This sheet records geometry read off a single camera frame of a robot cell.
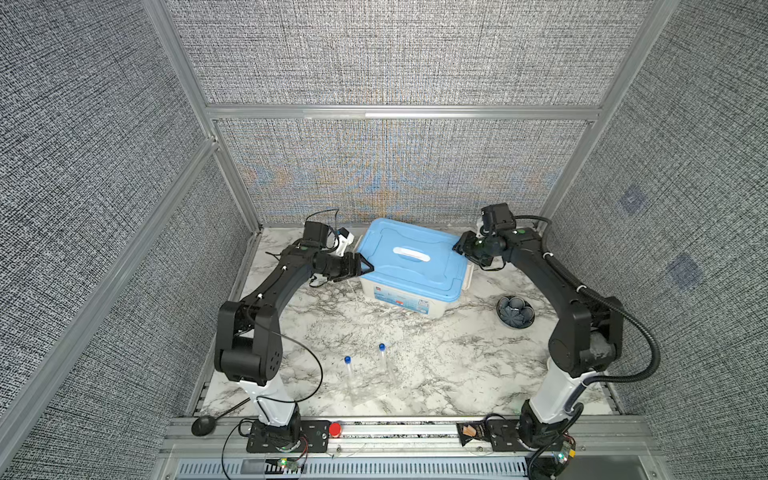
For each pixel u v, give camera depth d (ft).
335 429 2.55
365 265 2.73
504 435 2.40
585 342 1.57
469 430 2.40
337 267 2.56
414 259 2.88
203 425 2.41
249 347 1.54
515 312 3.06
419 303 2.88
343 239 2.70
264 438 2.22
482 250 2.49
